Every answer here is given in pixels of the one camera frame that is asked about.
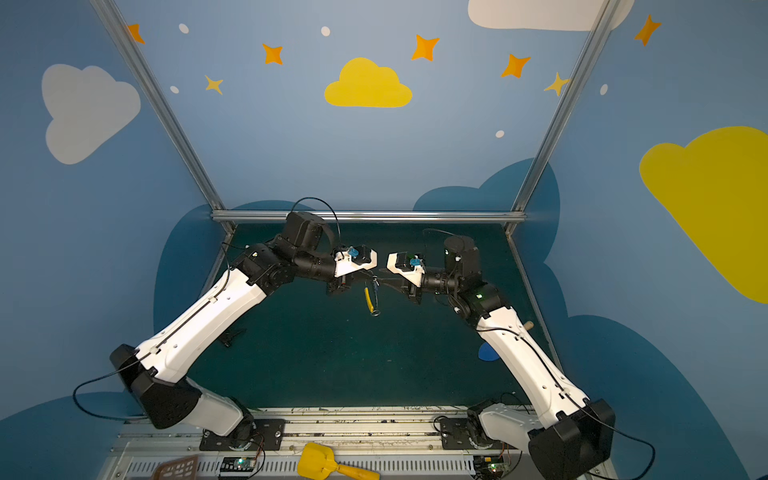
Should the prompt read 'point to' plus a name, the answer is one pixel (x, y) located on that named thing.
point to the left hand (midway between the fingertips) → (372, 270)
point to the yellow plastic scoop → (317, 462)
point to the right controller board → (488, 467)
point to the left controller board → (237, 464)
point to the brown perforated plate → (184, 468)
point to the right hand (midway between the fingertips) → (386, 268)
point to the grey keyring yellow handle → (373, 308)
